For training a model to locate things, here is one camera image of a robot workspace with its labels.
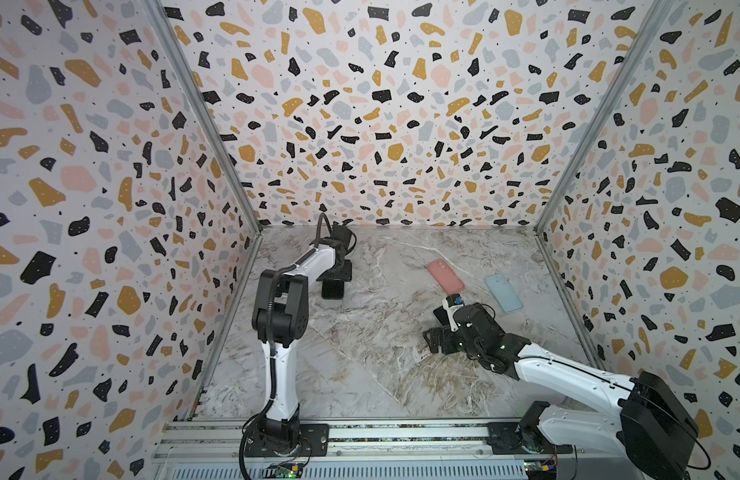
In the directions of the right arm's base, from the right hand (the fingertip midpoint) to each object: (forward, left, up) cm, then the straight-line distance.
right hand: (433, 326), depth 84 cm
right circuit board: (-32, -24, -11) cm, 41 cm away
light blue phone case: (+19, -27, -11) cm, 35 cm away
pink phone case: (+25, -8, -10) cm, 28 cm away
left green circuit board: (-33, +37, -9) cm, 50 cm away
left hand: (+22, +30, -4) cm, 37 cm away
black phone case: (+18, +32, -10) cm, 38 cm away
